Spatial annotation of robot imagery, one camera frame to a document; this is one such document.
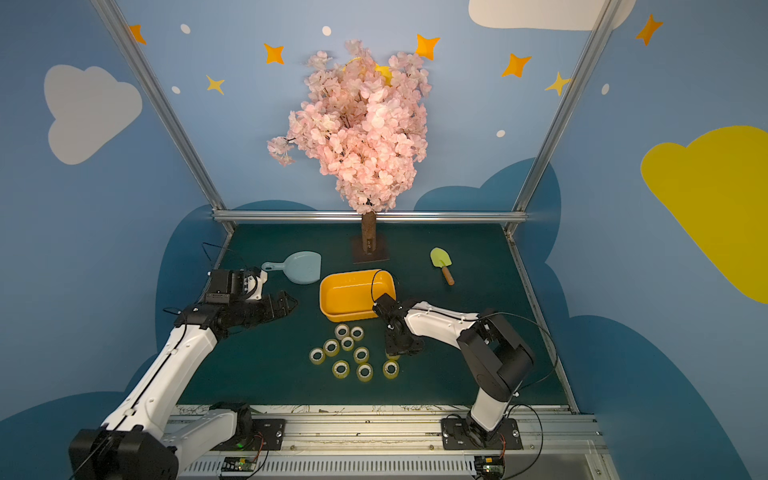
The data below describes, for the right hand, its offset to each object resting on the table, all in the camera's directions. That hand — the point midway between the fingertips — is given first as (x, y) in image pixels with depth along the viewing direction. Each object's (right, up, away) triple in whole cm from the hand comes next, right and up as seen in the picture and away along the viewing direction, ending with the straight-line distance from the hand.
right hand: (401, 346), depth 90 cm
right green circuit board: (+21, -24, -17) cm, 36 cm away
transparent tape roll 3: (-18, -5, -5) cm, 19 cm away
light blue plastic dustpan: (-36, +24, +18) cm, 47 cm away
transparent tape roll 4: (-12, -2, -2) cm, 13 cm away
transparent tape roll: (-4, -5, -4) cm, 8 cm away
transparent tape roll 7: (-17, +1, +1) cm, 17 cm away
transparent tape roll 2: (-11, -6, -6) cm, 14 cm away
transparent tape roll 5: (-25, -2, -3) cm, 26 cm away
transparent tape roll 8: (-19, +4, +3) cm, 20 cm away
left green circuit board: (-41, -23, -18) cm, 50 cm away
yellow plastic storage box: (-18, +14, +13) cm, 26 cm away
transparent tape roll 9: (-14, +4, +2) cm, 15 cm away
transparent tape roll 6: (-21, 0, -1) cm, 21 cm away
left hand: (-33, +15, -9) cm, 37 cm away
